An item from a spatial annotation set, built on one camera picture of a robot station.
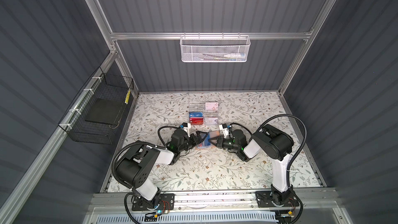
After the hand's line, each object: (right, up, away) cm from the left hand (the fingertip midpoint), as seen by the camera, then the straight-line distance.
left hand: (205, 137), depth 88 cm
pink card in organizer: (+4, +18, +12) cm, 22 cm away
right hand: (+3, -4, +2) cm, 5 cm away
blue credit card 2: (-6, +13, +12) cm, 18 cm away
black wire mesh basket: (-55, +29, -6) cm, 62 cm away
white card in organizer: (+5, +8, +13) cm, 16 cm away
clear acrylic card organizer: (0, +12, +15) cm, 19 cm away
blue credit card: (+1, -3, +1) cm, 4 cm away
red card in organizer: (-5, +8, +12) cm, 15 cm away
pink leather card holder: (+5, 0, +6) cm, 8 cm away
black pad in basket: (-48, +16, -15) cm, 53 cm away
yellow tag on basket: (-42, +23, -6) cm, 48 cm away
